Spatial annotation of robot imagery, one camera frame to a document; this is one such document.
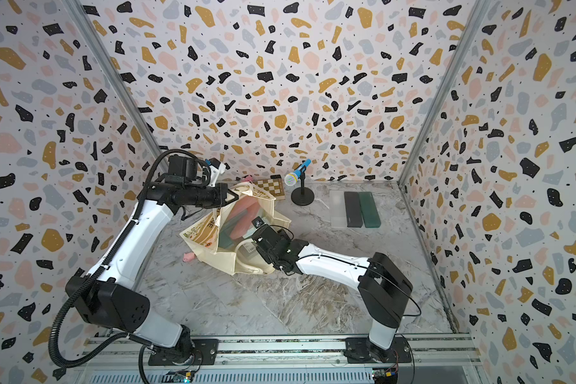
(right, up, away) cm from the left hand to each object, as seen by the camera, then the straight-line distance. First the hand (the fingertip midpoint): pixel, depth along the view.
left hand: (239, 195), depth 76 cm
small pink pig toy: (-24, -24, +16) cm, 37 cm away
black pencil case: (+44, -5, +34) cm, 55 cm away
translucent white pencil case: (+37, -5, +37) cm, 52 cm away
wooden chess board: (+6, +6, +41) cm, 42 cm away
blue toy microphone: (+16, +7, +18) cm, 25 cm away
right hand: (+9, -16, +8) cm, 20 cm away
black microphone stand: (+20, +1, +41) cm, 45 cm away
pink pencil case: (-4, -5, +21) cm, 22 cm away
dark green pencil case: (+51, -6, +35) cm, 62 cm away
